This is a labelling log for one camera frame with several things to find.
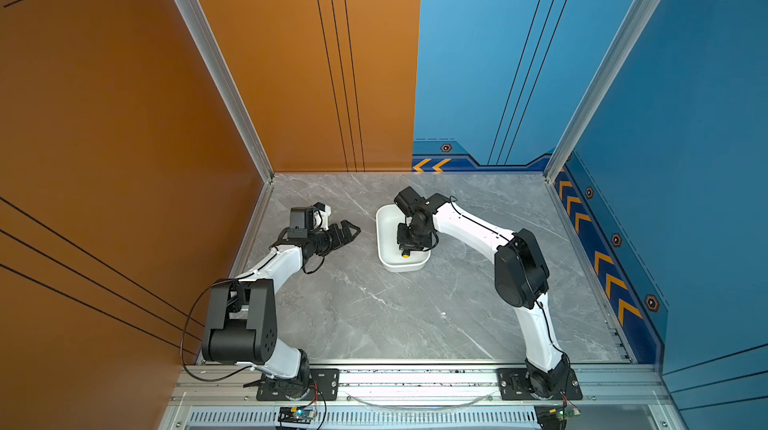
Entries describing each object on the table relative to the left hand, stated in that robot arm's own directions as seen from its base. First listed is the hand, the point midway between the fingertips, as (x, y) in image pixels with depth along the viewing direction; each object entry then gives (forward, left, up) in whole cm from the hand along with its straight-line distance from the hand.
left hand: (350, 232), depth 91 cm
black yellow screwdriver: (-6, -17, -3) cm, 18 cm away
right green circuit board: (-44, -54, -9) cm, 70 cm away
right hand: (-3, -15, -4) cm, 16 cm away
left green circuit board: (-45, +9, -11) cm, 47 cm away
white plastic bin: (+12, -11, -8) cm, 18 cm away
